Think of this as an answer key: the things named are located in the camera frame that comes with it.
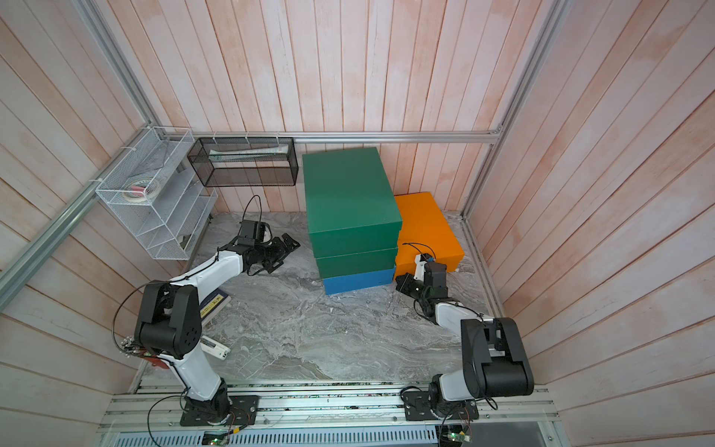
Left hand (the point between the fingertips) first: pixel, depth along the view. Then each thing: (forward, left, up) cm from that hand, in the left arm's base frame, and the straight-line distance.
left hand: (294, 253), depth 94 cm
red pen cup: (-35, +33, -3) cm, 48 cm away
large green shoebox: (-5, -22, +2) cm, 23 cm away
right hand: (-6, -35, -4) cm, 36 cm away
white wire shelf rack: (-4, +33, +18) cm, 37 cm away
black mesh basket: (+33, +21, +15) cm, 42 cm away
